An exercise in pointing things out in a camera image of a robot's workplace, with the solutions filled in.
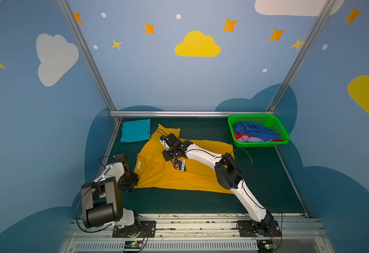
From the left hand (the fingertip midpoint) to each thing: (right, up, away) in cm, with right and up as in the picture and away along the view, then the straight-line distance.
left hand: (138, 185), depth 89 cm
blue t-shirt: (+74, +32, +15) cm, 82 cm away
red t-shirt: (+61, +28, +13) cm, 68 cm away
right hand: (+14, +18, +9) cm, 24 cm away
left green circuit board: (+3, -21, -18) cm, 28 cm away
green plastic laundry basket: (+89, +40, +26) cm, 100 cm away
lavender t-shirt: (+67, +26, +13) cm, 73 cm away
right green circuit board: (+64, -23, -17) cm, 70 cm away
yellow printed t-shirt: (+27, +6, +5) cm, 28 cm away
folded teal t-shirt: (-10, +32, +25) cm, 42 cm away
